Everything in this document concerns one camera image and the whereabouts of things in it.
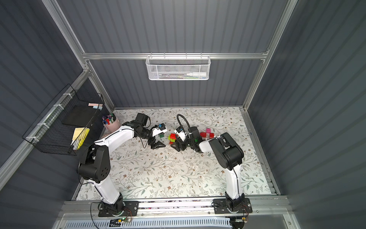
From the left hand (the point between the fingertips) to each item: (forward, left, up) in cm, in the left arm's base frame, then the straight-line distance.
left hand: (161, 138), depth 89 cm
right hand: (+2, -9, -8) cm, 12 cm away
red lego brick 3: (+8, -34, -9) cm, 36 cm away
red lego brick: (+2, -7, -1) cm, 7 cm away
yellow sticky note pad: (-13, +32, +23) cm, 41 cm away
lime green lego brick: (+2, -6, -6) cm, 8 cm away
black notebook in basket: (+3, +43, +18) cm, 47 cm away
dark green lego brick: (+8, +2, -10) cm, 13 cm away
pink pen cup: (+12, +36, -4) cm, 38 cm away
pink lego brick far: (+13, -32, -11) cm, 37 cm away
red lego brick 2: (+9, -28, -9) cm, 31 cm away
